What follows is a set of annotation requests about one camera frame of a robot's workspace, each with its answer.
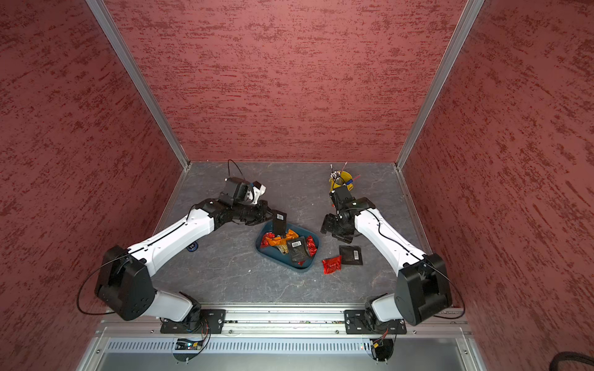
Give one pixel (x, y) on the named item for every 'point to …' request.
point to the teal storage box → (273, 253)
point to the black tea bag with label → (298, 249)
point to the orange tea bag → (279, 241)
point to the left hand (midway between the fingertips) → (275, 219)
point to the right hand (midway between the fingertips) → (329, 237)
